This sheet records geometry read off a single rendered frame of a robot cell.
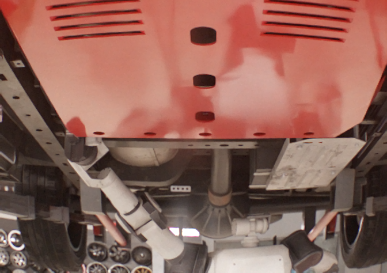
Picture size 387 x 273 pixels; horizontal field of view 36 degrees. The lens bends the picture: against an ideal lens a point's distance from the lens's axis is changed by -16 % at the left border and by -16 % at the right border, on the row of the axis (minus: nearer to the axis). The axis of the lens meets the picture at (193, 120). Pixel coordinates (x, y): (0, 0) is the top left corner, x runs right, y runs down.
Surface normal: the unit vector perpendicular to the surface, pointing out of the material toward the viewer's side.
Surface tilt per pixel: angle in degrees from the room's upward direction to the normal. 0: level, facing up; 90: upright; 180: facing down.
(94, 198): 102
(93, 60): 178
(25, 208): 90
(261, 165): 90
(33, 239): 130
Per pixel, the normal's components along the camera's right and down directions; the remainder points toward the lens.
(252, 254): 0.13, -0.85
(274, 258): 0.21, -0.23
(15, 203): 0.60, -0.20
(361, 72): -0.01, 0.95
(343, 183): -0.03, -0.06
